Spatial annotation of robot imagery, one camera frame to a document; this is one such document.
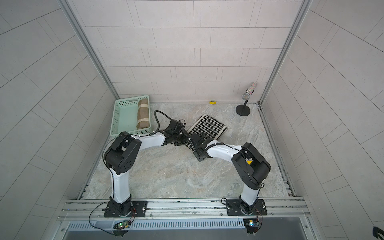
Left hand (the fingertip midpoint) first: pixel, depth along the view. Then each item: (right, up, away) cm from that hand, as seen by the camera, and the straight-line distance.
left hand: (193, 139), depth 96 cm
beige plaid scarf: (-35, +16, +6) cm, 39 cm away
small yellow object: (+14, +25, +23) cm, 37 cm away
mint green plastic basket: (-50, +14, +11) cm, 54 cm away
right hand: (+6, -9, -4) cm, 11 cm away
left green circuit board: (-30, -33, -31) cm, 54 cm away
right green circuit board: (+28, -35, -28) cm, 53 cm away
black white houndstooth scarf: (+10, +8, +6) cm, 14 cm away
